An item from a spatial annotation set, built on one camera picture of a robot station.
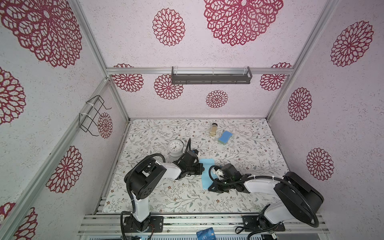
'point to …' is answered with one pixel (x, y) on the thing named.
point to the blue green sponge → (225, 137)
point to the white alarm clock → (176, 148)
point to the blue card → (207, 234)
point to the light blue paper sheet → (207, 163)
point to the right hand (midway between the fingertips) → (209, 186)
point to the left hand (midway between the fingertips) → (203, 170)
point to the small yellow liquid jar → (213, 129)
